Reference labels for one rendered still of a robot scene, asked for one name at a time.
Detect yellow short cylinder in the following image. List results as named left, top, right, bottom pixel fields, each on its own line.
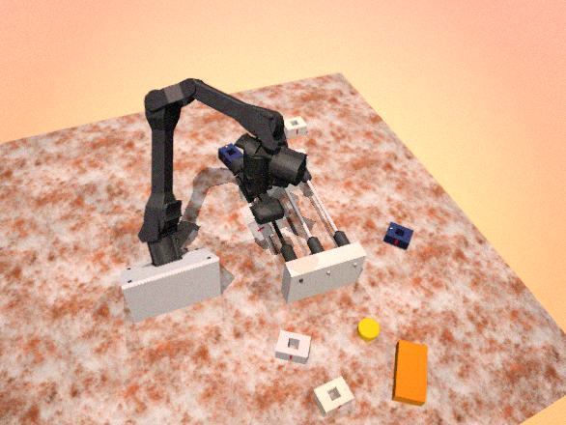
left=356, top=318, right=380, bottom=341

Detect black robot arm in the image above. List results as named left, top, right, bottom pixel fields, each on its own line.
left=138, top=78, right=307, bottom=267

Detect orange rectangular block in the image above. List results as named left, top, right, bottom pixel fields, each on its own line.
left=392, top=340, right=428, bottom=407

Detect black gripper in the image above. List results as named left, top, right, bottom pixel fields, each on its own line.
left=230, top=157, right=284, bottom=225

